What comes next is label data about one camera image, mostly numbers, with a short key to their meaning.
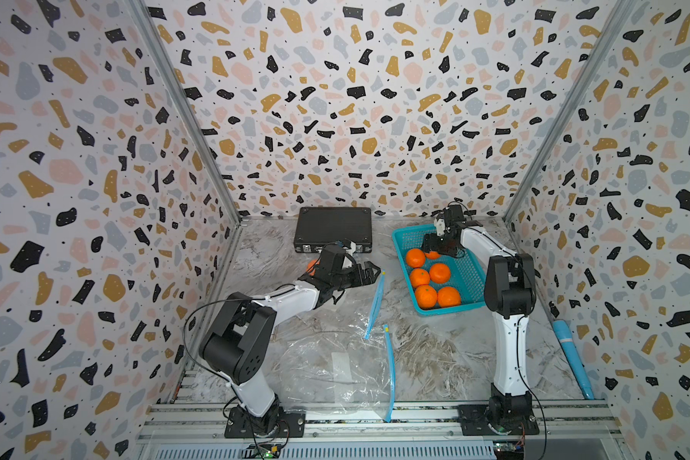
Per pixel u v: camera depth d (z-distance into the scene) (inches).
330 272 28.3
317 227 45.2
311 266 28.9
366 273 32.1
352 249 33.6
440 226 39.8
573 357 34.3
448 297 35.8
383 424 29.4
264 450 27.6
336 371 32.4
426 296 36.1
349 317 36.2
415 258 40.6
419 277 38.4
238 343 18.2
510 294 24.2
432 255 40.7
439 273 39.3
